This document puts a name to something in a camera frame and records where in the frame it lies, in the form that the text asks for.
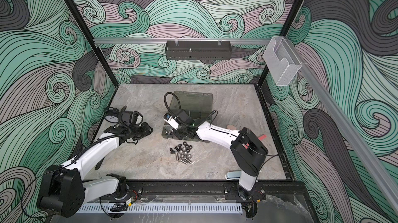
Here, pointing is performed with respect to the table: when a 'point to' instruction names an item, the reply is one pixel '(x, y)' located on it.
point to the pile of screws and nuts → (182, 153)
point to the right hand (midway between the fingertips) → (175, 127)
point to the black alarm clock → (111, 114)
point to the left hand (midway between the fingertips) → (151, 128)
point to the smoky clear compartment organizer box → (198, 106)
